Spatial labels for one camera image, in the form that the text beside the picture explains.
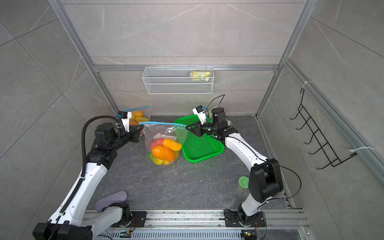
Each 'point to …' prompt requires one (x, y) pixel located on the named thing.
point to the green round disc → (243, 182)
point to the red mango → (158, 141)
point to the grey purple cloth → (119, 197)
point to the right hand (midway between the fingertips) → (188, 127)
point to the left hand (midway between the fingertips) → (142, 123)
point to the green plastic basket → (196, 148)
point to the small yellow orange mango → (172, 144)
